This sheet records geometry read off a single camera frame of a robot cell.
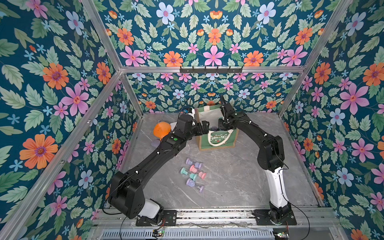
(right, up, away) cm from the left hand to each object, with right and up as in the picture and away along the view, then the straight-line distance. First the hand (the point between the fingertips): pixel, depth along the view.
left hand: (204, 123), depth 79 cm
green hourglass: (-13, -29, +9) cm, 32 cm away
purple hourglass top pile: (-10, -24, +12) cm, 28 cm away
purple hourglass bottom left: (-8, -33, +3) cm, 34 cm away
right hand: (+15, +1, +20) cm, 25 cm away
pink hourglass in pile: (-7, -27, +9) cm, 30 cm away
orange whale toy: (-29, -4, +19) cm, 35 cm away
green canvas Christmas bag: (+8, -10, +14) cm, 19 cm away
